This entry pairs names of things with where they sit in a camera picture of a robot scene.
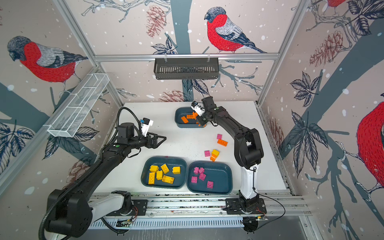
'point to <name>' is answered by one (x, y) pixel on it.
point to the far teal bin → (181, 111)
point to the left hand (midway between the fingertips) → (160, 136)
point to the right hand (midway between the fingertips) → (198, 118)
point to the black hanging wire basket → (186, 69)
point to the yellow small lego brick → (215, 152)
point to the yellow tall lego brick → (159, 175)
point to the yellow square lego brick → (176, 170)
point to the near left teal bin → (180, 181)
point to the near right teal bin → (209, 178)
